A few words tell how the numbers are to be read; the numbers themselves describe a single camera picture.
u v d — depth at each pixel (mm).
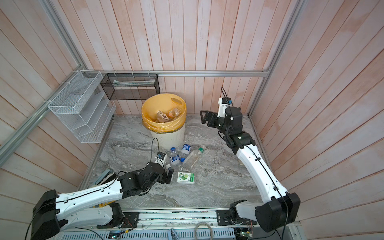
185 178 837
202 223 726
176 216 752
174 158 906
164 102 898
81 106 726
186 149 952
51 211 400
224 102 615
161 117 928
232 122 520
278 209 378
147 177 562
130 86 1052
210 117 645
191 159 947
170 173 701
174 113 1010
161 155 671
